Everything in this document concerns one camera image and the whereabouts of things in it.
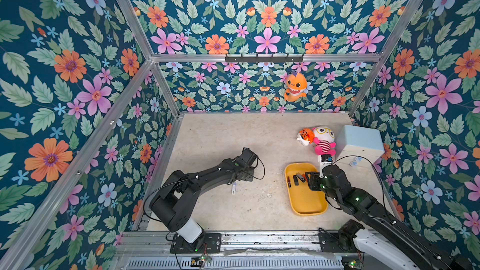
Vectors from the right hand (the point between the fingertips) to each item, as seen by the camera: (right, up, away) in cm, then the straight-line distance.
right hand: (308, 173), depth 80 cm
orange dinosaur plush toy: (-1, +42, +17) cm, 46 cm away
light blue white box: (+27, +10, +8) cm, 30 cm away
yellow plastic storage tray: (0, -14, +5) cm, 15 cm away
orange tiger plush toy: (+5, +15, +22) cm, 27 cm away
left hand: (-25, -2, +11) cm, 27 cm away
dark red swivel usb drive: (-6, -7, +11) cm, 14 cm away
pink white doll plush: (+14, +14, +19) cm, 27 cm away
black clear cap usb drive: (-3, -6, +11) cm, 13 cm away
